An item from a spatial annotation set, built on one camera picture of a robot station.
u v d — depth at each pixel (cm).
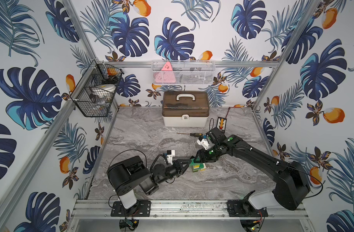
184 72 94
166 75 90
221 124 109
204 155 70
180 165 73
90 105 82
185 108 95
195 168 84
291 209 43
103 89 80
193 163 77
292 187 42
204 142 76
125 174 48
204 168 86
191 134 103
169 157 78
